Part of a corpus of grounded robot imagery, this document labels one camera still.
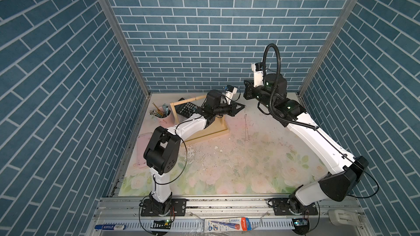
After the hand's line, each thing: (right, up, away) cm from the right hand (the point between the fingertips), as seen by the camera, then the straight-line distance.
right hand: (247, 81), depth 71 cm
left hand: (+3, -12, +11) cm, 17 cm away
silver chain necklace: (+5, -29, +28) cm, 41 cm away
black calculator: (-34, -13, +38) cm, 53 cm away
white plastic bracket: (+41, -59, -1) cm, 72 cm away
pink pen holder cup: (-44, -16, +23) cm, 52 cm away
